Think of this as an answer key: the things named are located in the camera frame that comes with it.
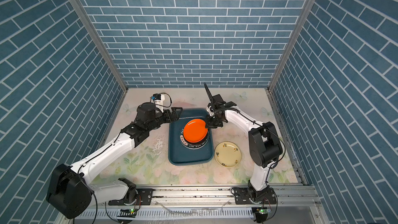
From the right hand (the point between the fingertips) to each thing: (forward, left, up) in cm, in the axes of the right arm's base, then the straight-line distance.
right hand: (204, 124), depth 90 cm
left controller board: (-44, +33, -12) cm, 56 cm away
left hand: (-1, +14, +14) cm, 20 cm away
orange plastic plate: (-3, +5, -3) cm, 7 cm away
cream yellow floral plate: (-13, -14, -9) cm, 21 cm away
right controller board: (-38, -31, -11) cm, 50 cm away
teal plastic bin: (-14, +12, -8) cm, 20 cm away
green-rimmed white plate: (-10, +5, -6) cm, 13 cm away
